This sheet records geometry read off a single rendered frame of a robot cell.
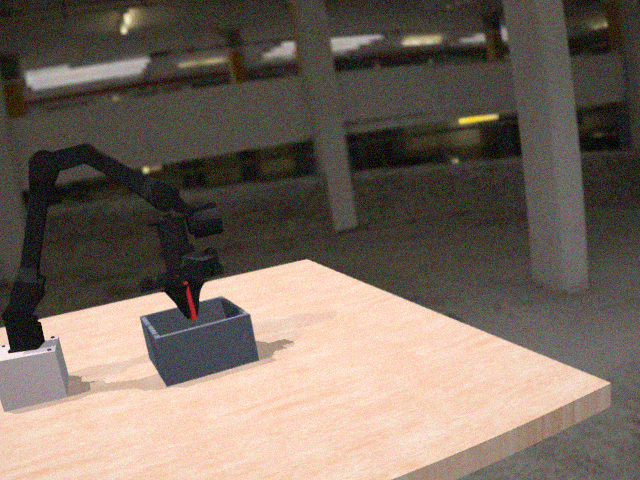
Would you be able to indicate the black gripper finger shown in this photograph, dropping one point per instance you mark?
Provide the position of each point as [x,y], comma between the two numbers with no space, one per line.
[179,298]
[195,290]

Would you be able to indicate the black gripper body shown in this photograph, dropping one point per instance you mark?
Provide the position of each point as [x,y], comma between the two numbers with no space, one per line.
[168,279]

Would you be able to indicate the red peg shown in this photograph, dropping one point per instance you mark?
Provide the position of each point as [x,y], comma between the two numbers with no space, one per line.
[190,302]

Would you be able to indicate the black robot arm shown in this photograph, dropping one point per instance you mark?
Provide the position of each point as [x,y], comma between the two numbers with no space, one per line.
[24,331]

